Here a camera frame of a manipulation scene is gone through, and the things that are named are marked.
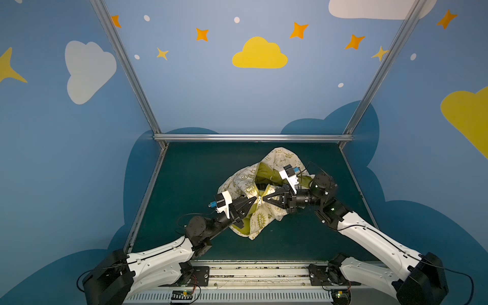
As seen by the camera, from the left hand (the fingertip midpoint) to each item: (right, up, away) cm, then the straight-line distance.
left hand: (253, 196), depth 62 cm
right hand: (+5, -1, +1) cm, 5 cm away
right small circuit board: (+35, -42, +12) cm, 56 cm away
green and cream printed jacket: (+5, +2, +42) cm, 42 cm away
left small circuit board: (-28, -41, +11) cm, 50 cm away
